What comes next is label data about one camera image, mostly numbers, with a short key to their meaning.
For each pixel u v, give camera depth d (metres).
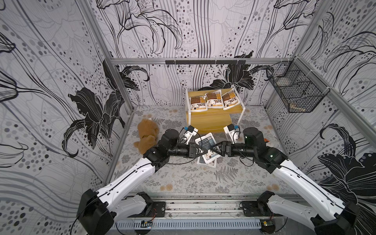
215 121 0.90
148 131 0.93
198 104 0.73
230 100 0.73
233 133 0.64
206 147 0.66
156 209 0.73
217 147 0.67
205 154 0.65
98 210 0.38
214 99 0.75
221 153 0.60
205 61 0.93
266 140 0.93
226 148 0.59
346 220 0.37
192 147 0.59
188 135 0.65
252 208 0.72
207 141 0.67
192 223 0.76
